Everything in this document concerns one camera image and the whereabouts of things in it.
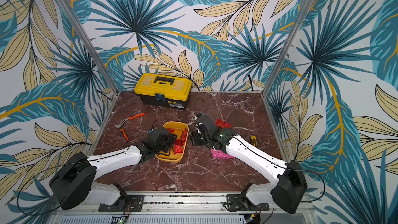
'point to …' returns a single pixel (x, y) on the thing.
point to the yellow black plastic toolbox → (169, 90)
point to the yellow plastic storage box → (178, 131)
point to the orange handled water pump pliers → (120, 123)
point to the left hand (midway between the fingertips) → (178, 138)
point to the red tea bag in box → (178, 143)
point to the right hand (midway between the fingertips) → (192, 137)
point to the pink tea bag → (220, 154)
